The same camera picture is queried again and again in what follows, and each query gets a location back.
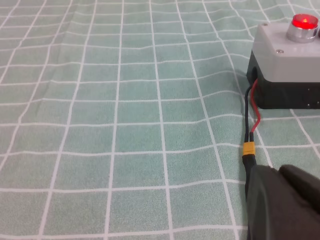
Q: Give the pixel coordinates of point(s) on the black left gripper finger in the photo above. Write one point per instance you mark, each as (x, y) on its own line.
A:
(283, 204)

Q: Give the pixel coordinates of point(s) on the cyan checkered tablecloth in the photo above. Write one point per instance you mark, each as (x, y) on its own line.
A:
(124, 119)

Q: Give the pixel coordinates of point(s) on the red indicator light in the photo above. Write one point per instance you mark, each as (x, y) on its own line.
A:
(303, 28)

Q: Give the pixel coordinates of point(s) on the grey black button switch box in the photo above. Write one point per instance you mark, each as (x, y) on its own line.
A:
(285, 65)

